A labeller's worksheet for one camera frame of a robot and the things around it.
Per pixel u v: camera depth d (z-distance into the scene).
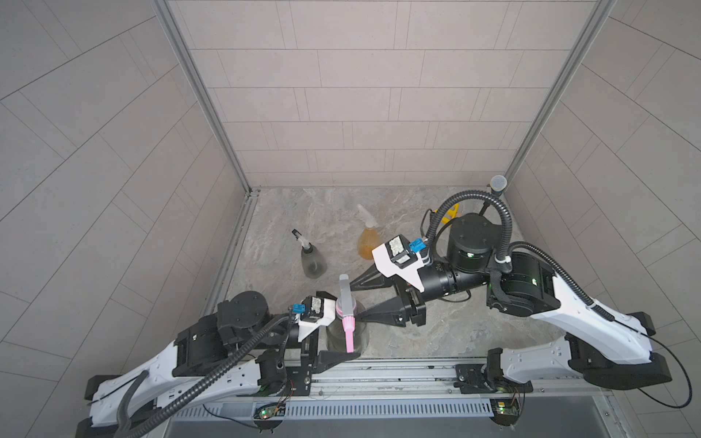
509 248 0.38
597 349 0.40
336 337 0.49
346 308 0.34
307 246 0.80
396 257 0.31
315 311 0.38
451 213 1.08
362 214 0.83
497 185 0.87
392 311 0.35
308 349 0.43
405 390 0.71
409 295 0.36
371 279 0.42
